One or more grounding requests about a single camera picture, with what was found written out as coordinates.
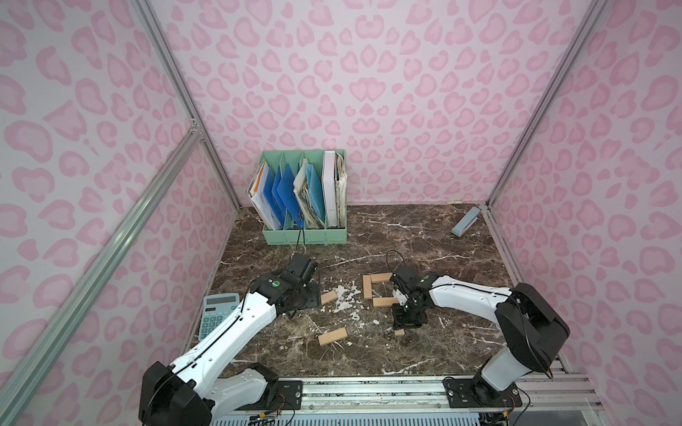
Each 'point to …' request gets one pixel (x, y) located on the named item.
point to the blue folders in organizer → (281, 196)
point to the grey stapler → (465, 222)
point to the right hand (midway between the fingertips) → (397, 327)
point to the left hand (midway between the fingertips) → (311, 294)
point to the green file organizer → (304, 199)
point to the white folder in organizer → (329, 181)
